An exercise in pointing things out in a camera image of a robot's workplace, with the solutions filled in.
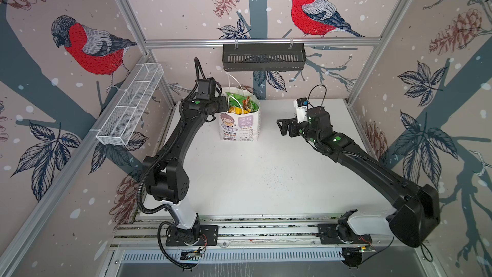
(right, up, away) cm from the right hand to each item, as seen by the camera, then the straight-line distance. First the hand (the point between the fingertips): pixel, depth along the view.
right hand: (287, 116), depth 79 cm
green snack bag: (-17, +6, +7) cm, 19 cm away
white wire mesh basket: (-65, -3, -8) cm, 66 cm away
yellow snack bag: (-21, +3, +4) cm, 22 cm away
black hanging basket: (-8, +34, +25) cm, 43 cm away
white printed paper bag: (-20, -5, +11) cm, 24 cm away
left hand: (-28, +8, +6) cm, 30 cm away
